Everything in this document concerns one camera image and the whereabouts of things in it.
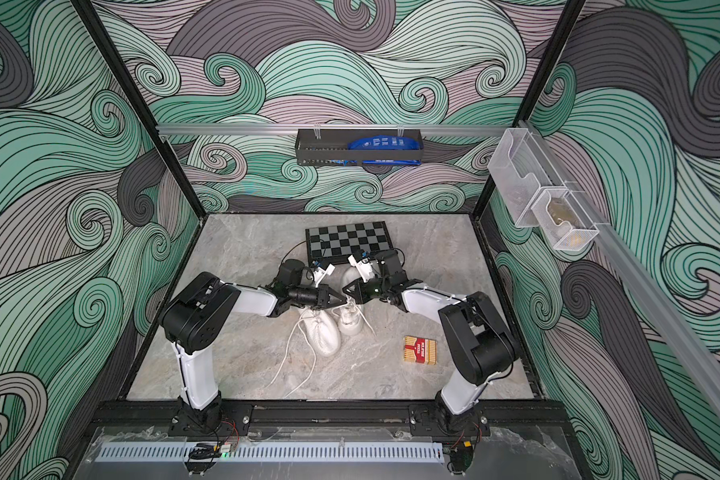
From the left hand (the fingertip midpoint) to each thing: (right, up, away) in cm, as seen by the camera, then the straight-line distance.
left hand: (346, 298), depth 87 cm
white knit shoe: (+2, -5, -1) cm, 5 cm away
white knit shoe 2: (-7, -10, 0) cm, 12 cm away
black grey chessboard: (-2, +17, +20) cm, 26 cm away
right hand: (+1, +3, +2) cm, 4 cm away
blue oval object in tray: (+12, +49, +5) cm, 50 cm away
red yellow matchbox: (+21, -14, -4) cm, 26 cm away
